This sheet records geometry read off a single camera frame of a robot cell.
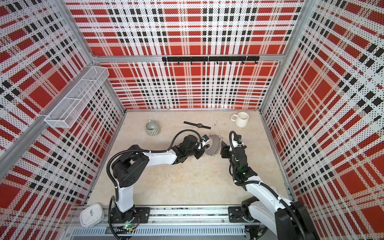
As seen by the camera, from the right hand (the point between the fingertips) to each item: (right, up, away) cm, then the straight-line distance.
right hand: (227, 143), depth 84 cm
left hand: (-13, -4, +9) cm, 17 cm away
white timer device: (-68, -34, -12) cm, 77 cm away
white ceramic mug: (+14, +14, +22) cm, 29 cm away
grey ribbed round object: (-51, +7, +24) cm, 57 cm away
